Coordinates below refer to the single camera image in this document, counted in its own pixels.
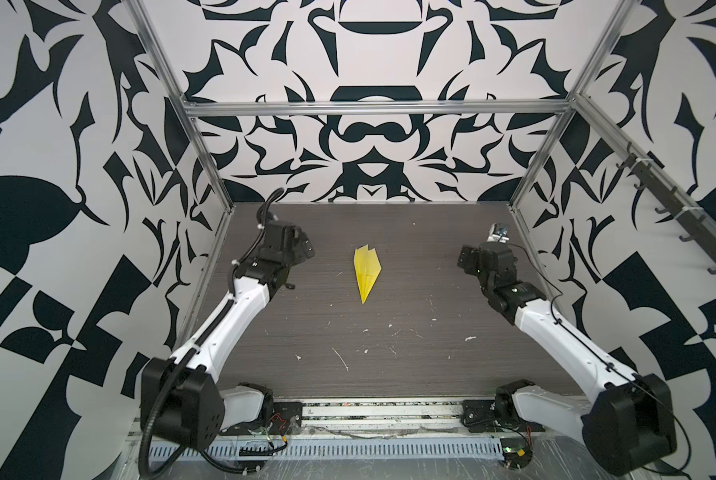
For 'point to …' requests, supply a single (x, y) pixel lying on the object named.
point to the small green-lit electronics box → (517, 452)
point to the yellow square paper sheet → (368, 268)
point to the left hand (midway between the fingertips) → (292, 240)
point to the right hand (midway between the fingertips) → (484, 248)
